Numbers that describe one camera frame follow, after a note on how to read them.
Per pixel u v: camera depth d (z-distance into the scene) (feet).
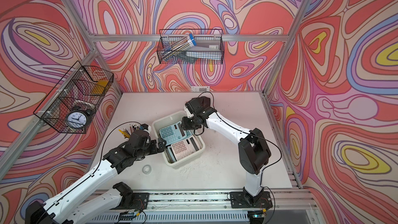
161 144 2.31
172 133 2.91
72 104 2.41
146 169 2.74
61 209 1.32
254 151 1.54
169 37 2.88
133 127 2.69
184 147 2.77
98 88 2.57
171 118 2.91
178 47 2.60
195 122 2.13
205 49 2.88
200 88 3.95
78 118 2.22
